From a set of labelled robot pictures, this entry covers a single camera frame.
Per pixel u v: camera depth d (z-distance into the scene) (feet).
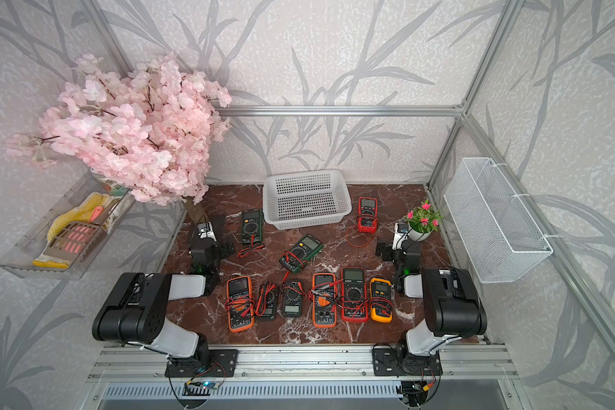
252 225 3.41
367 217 3.41
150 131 1.83
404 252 2.36
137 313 1.47
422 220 3.01
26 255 1.87
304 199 3.78
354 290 2.79
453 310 1.49
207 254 2.36
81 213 2.19
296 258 2.99
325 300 2.70
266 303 2.68
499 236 1.96
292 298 2.70
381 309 2.64
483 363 2.47
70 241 1.97
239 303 2.66
